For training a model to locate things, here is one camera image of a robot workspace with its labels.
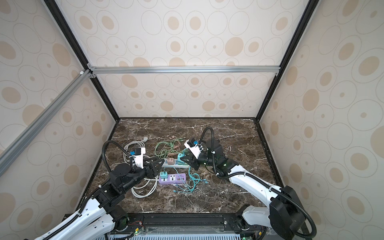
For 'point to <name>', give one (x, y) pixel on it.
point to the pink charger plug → (170, 161)
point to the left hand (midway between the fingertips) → (163, 159)
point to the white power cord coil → (144, 191)
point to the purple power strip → (173, 178)
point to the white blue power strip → (177, 164)
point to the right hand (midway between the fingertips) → (184, 155)
